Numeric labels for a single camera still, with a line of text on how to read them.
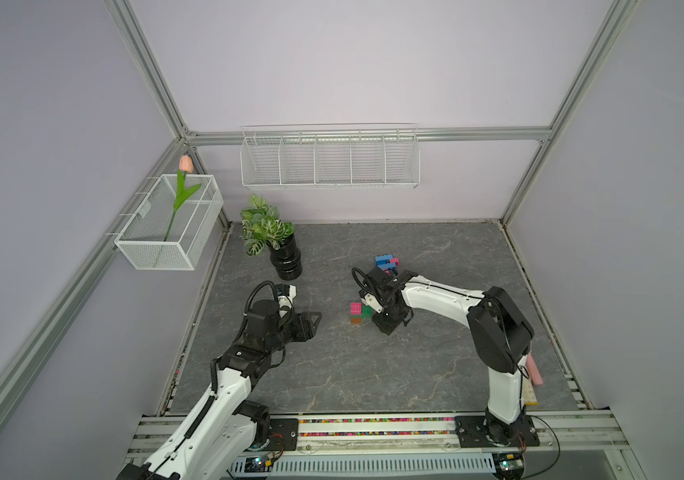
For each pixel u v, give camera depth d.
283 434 0.74
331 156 0.99
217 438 0.57
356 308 0.89
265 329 0.61
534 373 0.83
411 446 0.74
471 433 0.74
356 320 0.93
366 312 0.89
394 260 1.05
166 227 0.77
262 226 0.83
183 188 0.80
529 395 0.79
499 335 0.49
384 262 1.05
